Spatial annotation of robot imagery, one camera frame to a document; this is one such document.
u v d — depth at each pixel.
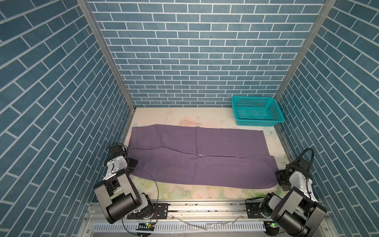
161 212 0.73
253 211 0.74
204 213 0.74
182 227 0.77
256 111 1.20
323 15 0.73
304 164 0.67
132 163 0.80
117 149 0.69
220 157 0.93
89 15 0.72
